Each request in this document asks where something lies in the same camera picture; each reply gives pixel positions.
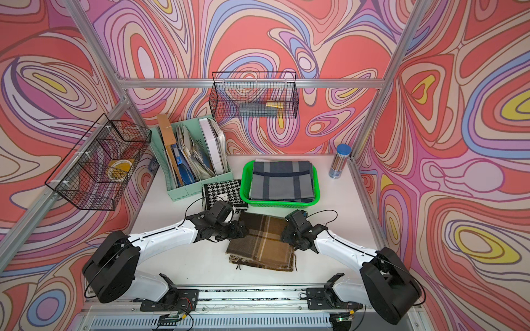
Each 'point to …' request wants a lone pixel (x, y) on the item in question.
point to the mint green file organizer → (171, 189)
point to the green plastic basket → (246, 184)
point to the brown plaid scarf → (263, 247)
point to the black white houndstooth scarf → (227, 191)
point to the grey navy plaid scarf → (282, 181)
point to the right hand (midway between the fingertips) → (288, 243)
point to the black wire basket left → (93, 174)
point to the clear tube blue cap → (343, 151)
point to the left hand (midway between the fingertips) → (244, 233)
